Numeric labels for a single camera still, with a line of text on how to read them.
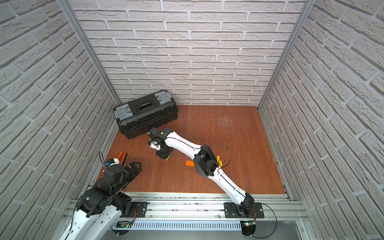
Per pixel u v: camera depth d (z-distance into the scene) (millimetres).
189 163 897
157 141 679
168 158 838
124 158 903
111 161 662
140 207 738
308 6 690
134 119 899
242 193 643
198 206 774
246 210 631
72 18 729
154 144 798
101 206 495
